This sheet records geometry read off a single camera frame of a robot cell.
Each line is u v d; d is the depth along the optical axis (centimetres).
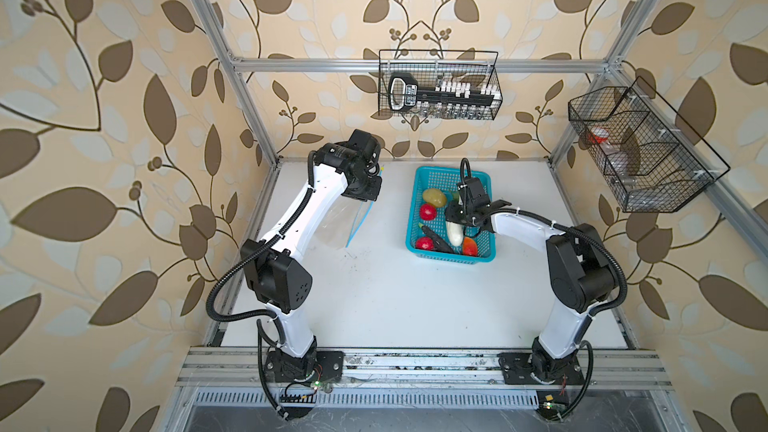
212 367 76
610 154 70
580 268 49
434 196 104
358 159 58
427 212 99
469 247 92
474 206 75
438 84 81
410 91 83
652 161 73
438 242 94
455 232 90
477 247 93
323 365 74
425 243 91
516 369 72
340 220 102
